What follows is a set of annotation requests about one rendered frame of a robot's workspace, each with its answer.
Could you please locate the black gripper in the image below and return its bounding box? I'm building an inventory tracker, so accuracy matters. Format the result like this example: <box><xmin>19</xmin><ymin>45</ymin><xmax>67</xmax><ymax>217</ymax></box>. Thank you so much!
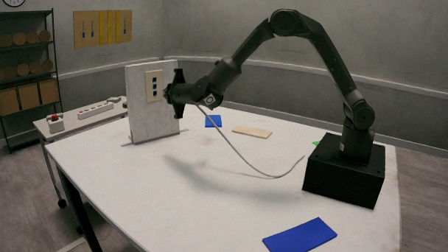
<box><xmin>163</xmin><ymin>69</ymin><xmax>186</xmax><ymax>119</ymax></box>

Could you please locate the beige wall plate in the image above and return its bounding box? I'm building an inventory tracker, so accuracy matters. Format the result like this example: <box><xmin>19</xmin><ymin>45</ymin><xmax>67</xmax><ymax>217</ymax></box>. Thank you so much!
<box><xmin>145</xmin><ymin>69</ymin><xmax>164</xmax><ymax>102</ymax></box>

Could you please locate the blue rectangular block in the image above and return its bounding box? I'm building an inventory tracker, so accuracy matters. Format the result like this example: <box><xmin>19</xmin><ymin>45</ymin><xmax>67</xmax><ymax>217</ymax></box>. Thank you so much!
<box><xmin>205</xmin><ymin>115</ymin><xmax>222</xmax><ymax>127</ymax></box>

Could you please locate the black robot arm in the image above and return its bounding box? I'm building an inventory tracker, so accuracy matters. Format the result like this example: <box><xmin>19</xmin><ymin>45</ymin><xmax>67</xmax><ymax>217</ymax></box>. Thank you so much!
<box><xmin>178</xmin><ymin>9</ymin><xmax>375</xmax><ymax>167</ymax></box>

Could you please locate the blue flat rectangular slab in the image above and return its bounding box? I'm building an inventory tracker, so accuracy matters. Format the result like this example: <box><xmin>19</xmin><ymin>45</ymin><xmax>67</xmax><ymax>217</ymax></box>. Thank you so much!
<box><xmin>262</xmin><ymin>217</ymin><xmax>337</xmax><ymax>252</ymax></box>

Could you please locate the beige flat rectangle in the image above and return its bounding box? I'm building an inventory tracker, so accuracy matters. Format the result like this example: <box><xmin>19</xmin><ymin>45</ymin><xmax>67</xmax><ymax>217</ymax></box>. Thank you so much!
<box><xmin>231</xmin><ymin>125</ymin><xmax>273</xmax><ymax>139</ymax></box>

